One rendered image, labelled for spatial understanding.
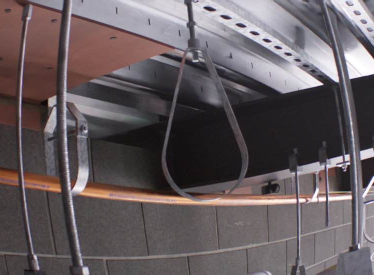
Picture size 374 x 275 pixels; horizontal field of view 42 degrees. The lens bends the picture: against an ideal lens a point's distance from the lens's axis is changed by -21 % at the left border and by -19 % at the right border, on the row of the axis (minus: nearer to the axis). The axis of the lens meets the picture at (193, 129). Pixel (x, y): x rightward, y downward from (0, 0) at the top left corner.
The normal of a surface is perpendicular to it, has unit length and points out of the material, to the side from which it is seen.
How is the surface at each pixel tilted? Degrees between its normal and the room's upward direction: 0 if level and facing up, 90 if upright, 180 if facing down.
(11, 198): 90
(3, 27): 180
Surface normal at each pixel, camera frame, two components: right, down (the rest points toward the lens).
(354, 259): -0.14, -0.69
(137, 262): 0.83, -0.19
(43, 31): 0.09, 0.97
